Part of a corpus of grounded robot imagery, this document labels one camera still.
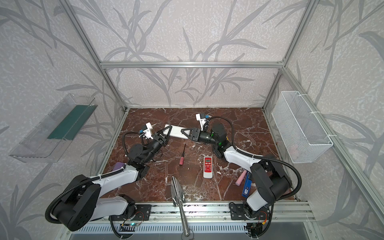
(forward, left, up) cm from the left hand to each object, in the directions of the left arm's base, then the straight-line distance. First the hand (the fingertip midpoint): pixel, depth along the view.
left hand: (174, 124), depth 72 cm
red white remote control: (-11, -17, -28) cm, 35 cm away
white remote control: (-2, -1, -3) cm, 4 cm away
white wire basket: (-9, -56, +6) cm, 57 cm away
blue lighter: (-21, -38, -26) cm, 51 cm away
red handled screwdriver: (-4, -1, -29) cm, 29 cm away
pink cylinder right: (-19, -34, -28) cm, 48 cm away
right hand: (0, -4, -3) cm, 5 cm away
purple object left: (-9, +37, -31) cm, 49 cm away
